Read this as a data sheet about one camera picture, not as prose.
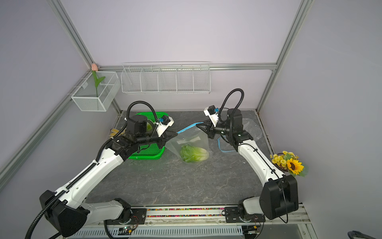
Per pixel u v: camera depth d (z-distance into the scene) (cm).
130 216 71
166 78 99
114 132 111
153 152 87
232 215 73
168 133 64
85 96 84
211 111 63
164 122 58
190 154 83
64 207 38
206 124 67
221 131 65
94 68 89
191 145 88
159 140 62
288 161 65
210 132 65
